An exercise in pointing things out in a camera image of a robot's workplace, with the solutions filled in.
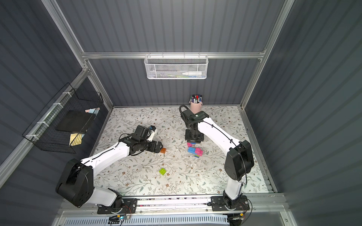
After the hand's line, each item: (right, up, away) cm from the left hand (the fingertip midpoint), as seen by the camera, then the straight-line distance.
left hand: (157, 145), depth 87 cm
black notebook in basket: (-43, +16, -12) cm, 48 cm away
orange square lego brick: (+3, -4, +4) cm, 6 cm away
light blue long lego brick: (+21, -3, +2) cm, 22 cm away
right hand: (+20, +3, -5) cm, 21 cm away
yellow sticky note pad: (-31, +8, -26) cm, 41 cm away
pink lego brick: (+26, -4, 0) cm, 26 cm away
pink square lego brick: (+20, -1, +9) cm, 22 cm away
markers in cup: (+26, +32, +21) cm, 47 cm away
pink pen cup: (+26, +26, +23) cm, 43 cm away
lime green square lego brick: (+3, -15, -2) cm, 16 cm away
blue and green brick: (+25, -7, +4) cm, 26 cm away
